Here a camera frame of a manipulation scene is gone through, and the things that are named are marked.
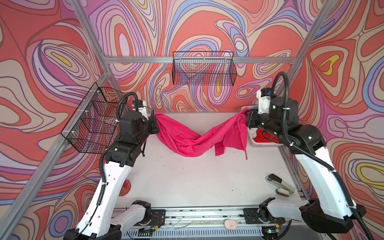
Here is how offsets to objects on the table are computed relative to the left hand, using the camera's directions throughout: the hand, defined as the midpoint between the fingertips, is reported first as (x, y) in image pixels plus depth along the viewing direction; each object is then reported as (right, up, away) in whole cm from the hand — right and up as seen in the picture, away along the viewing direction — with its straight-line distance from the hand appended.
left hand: (157, 115), depth 66 cm
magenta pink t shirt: (+11, -12, +11) cm, 20 cm away
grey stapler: (+66, -39, +14) cm, 78 cm away
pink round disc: (+34, -51, +3) cm, 61 cm away
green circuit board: (-7, -56, +6) cm, 57 cm away
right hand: (+39, 0, -4) cm, 39 cm away
